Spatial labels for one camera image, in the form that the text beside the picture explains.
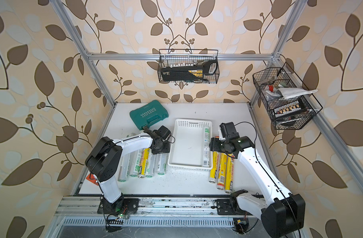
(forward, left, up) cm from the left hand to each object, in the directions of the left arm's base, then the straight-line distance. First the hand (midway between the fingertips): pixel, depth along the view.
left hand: (166, 150), depth 92 cm
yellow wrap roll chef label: (-10, -28, +2) cm, 30 cm away
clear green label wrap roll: (-7, +2, +2) cm, 8 cm away
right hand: (-3, -28, +13) cm, 31 cm away
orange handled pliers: (-26, +23, +27) cm, 44 cm away
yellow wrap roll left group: (-3, +12, +1) cm, 13 cm away
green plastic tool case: (+28, +16, +3) cm, 32 cm away
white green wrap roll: (-1, -24, +3) cm, 25 cm away
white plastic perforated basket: (+4, -12, +1) cm, 13 cm away
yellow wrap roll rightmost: (-15, -37, +1) cm, 39 cm away
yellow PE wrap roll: (-10, -34, +1) cm, 35 cm away
